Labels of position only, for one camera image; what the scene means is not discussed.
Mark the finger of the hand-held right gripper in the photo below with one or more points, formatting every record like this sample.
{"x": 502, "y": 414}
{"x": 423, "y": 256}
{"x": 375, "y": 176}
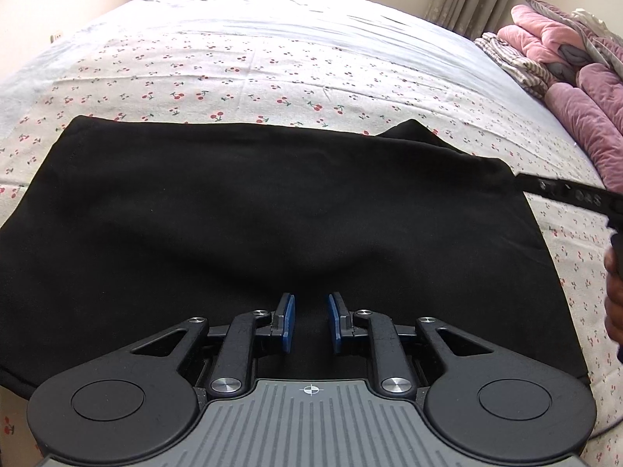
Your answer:
{"x": 524, "y": 182}

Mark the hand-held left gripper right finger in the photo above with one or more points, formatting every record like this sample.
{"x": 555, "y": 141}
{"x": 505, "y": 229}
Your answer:
{"x": 335, "y": 323}

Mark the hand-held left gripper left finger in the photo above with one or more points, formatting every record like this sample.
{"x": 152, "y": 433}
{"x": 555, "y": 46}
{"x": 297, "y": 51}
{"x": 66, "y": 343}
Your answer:
{"x": 289, "y": 323}

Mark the black pants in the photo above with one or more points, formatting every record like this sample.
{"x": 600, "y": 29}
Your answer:
{"x": 253, "y": 214}

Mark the person's right hand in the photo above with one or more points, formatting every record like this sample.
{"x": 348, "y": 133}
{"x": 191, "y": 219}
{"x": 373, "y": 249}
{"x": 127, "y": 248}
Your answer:
{"x": 614, "y": 296}

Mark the purple quilt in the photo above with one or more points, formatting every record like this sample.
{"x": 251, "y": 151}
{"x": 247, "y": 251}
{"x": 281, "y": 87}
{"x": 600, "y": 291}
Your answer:
{"x": 594, "y": 116}

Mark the striped folded cloth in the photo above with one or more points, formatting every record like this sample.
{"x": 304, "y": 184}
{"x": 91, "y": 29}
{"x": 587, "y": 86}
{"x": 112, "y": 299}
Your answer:
{"x": 521, "y": 65}

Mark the pink quilt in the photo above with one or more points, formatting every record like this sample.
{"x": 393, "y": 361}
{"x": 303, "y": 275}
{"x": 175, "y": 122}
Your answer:
{"x": 540, "y": 39}

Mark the grey white blanket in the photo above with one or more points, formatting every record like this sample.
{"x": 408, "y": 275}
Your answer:
{"x": 601, "y": 34}

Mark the cherry print bed sheet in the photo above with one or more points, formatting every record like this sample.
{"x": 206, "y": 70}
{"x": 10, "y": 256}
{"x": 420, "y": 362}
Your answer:
{"x": 253, "y": 53}

